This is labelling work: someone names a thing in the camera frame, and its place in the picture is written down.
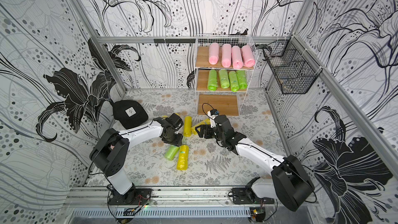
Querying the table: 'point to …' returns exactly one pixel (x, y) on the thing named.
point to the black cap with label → (129, 113)
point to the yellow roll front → (182, 160)
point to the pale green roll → (224, 80)
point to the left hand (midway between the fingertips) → (177, 144)
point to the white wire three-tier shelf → (225, 101)
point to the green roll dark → (212, 84)
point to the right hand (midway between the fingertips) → (202, 126)
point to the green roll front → (233, 80)
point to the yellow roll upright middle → (187, 126)
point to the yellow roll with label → (207, 122)
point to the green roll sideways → (242, 80)
